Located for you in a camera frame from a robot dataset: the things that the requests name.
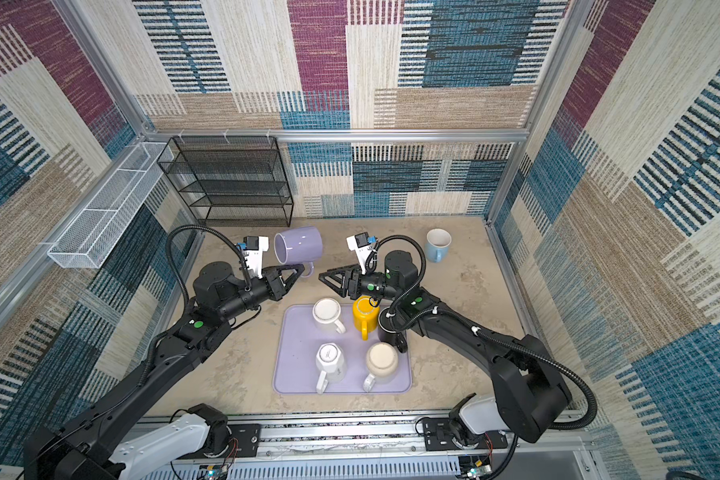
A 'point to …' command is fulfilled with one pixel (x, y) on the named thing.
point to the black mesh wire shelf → (231, 180)
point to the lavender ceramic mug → (299, 246)
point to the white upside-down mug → (326, 313)
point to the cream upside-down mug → (382, 361)
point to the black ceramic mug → (389, 332)
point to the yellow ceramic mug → (365, 316)
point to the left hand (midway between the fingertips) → (302, 263)
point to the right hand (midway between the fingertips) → (324, 281)
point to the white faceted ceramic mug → (331, 361)
